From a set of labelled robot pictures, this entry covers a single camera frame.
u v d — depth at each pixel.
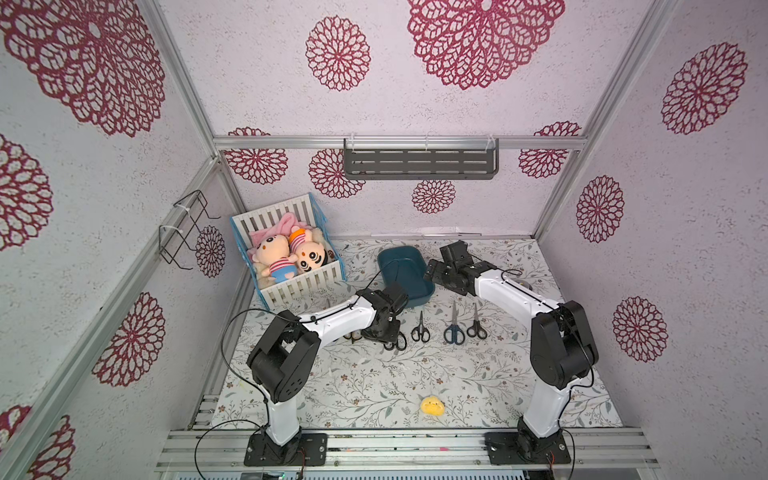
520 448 0.65
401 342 0.88
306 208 1.10
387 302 0.67
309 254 0.97
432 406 0.78
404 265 1.15
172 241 0.73
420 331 0.95
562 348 0.49
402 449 0.76
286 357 0.48
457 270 0.73
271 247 0.97
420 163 0.95
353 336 0.61
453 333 0.95
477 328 0.96
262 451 0.73
